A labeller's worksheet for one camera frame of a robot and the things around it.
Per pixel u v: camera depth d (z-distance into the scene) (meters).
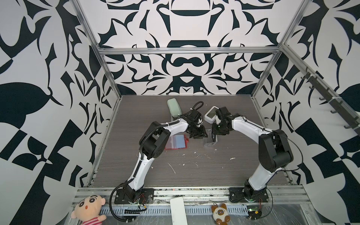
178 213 0.66
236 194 0.74
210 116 1.01
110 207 0.69
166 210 0.71
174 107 1.10
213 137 0.90
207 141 0.93
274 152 0.48
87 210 0.64
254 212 0.71
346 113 0.54
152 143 0.56
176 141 0.94
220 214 0.67
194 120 0.81
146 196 0.74
